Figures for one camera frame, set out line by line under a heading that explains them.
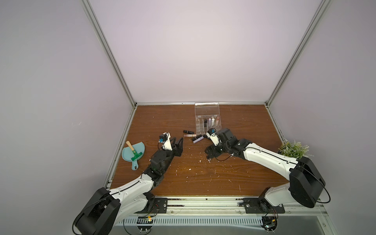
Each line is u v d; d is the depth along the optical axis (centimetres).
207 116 103
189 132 103
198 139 97
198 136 98
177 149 71
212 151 73
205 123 103
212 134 74
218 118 100
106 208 41
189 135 101
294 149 75
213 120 102
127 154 92
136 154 90
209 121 102
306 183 41
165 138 69
